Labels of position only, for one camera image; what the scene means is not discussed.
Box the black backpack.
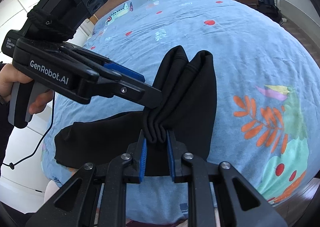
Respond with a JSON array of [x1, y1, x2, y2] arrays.
[[257, 4, 284, 26]]

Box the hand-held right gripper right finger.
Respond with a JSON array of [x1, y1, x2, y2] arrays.
[[167, 129, 288, 227]]

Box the person's left hand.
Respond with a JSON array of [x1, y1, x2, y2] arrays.
[[0, 63, 55, 115]]

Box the blue printed bed blanket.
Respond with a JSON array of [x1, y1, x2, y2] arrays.
[[41, 0, 316, 222]]

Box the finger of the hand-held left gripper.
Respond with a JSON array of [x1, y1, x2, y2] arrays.
[[72, 47, 146, 84], [82, 76, 163, 111]]

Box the black lanyard cord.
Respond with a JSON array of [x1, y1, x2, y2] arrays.
[[2, 91, 56, 169]]

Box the black pants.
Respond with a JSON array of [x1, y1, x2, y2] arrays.
[[54, 45, 217, 177]]

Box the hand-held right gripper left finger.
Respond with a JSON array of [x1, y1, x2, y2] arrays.
[[25, 129, 147, 227]]

